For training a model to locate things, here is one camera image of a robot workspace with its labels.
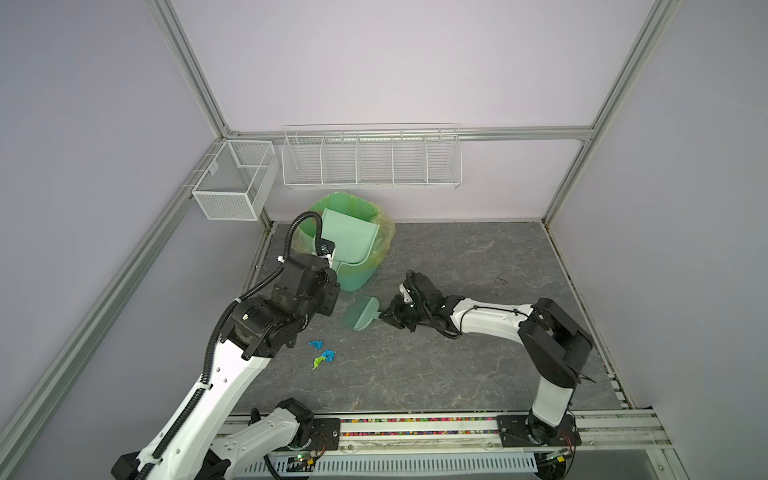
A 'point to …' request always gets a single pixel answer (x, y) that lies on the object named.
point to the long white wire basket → (372, 156)
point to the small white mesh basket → (237, 181)
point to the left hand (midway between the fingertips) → (323, 285)
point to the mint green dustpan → (353, 238)
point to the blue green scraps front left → (327, 354)
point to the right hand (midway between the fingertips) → (378, 319)
